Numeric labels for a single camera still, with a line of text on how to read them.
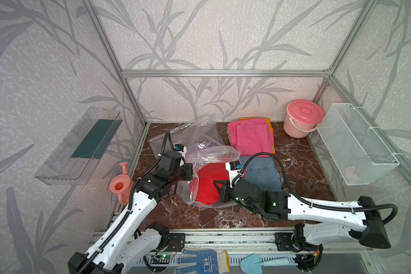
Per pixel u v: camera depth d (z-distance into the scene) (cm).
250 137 102
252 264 69
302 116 99
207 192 68
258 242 75
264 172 91
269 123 118
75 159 64
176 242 73
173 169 56
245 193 47
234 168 58
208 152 86
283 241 74
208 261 69
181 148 66
